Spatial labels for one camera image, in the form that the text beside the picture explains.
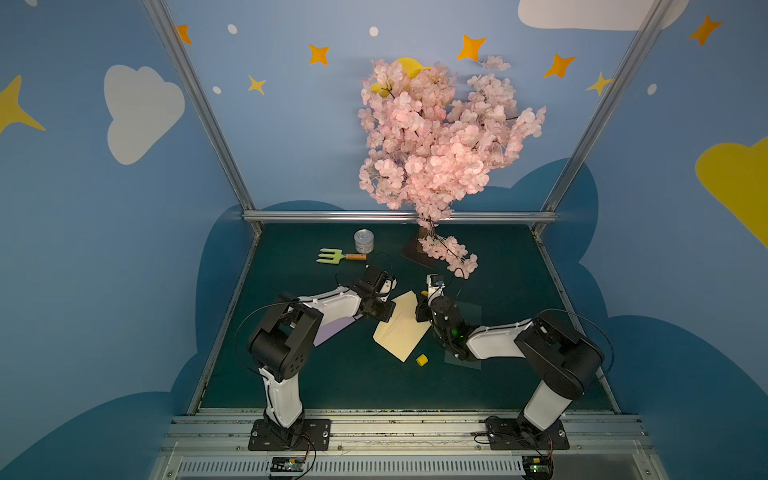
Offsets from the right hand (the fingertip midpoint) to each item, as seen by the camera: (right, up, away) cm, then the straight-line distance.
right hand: (422, 291), depth 93 cm
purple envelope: (-31, -13, +1) cm, 33 cm away
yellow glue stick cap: (-1, -20, -7) cm, 21 cm away
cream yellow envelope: (-6, -13, +1) cm, 15 cm away
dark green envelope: (+17, -8, +5) cm, 19 cm away
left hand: (-10, -6, +3) cm, 12 cm away
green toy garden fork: (-30, +11, +19) cm, 37 cm away
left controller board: (-36, -40, -21) cm, 57 cm away
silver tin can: (-20, +17, +18) cm, 32 cm away
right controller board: (+27, -42, -20) cm, 53 cm away
